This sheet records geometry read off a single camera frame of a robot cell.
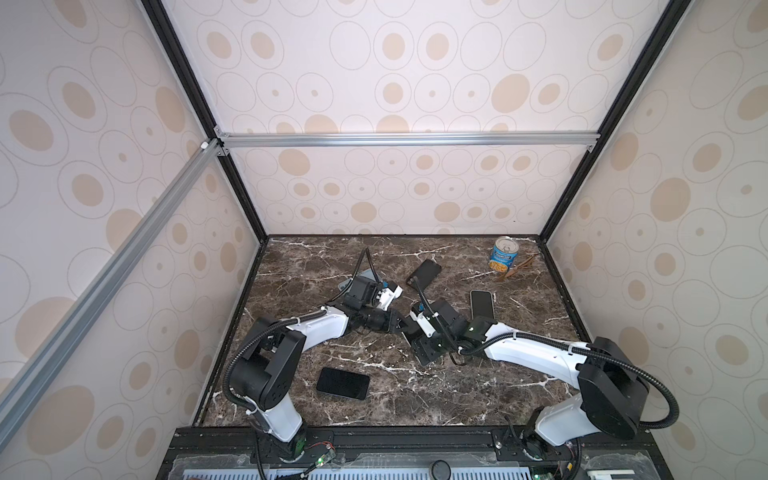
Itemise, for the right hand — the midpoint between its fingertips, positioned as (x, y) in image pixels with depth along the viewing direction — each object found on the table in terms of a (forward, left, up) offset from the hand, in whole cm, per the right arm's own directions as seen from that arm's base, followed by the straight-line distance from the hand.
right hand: (421, 342), depth 85 cm
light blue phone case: (+6, +15, +21) cm, 26 cm away
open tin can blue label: (+31, -31, +3) cm, 44 cm away
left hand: (+3, +1, +5) cm, 6 cm away
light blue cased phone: (+16, -22, -6) cm, 28 cm away
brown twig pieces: (+32, -38, -8) cm, 51 cm away
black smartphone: (-9, +22, -6) cm, 25 cm away
